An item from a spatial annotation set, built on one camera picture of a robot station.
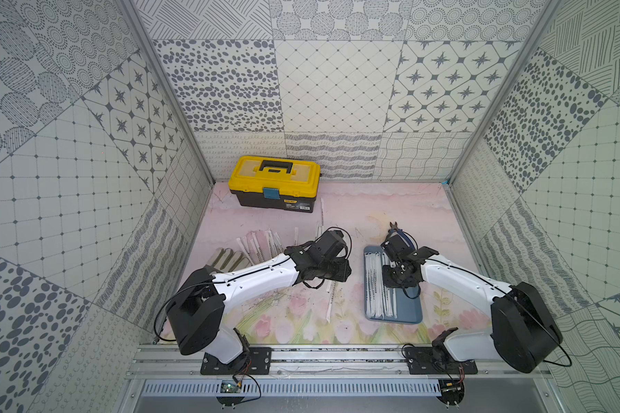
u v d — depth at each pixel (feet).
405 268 2.06
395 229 3.42
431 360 2.16
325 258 2.02
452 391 2.39
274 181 3.14
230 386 2.35
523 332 1.37
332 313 2.74
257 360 2.41
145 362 2.46
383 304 2.76
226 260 3.13
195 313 1.39
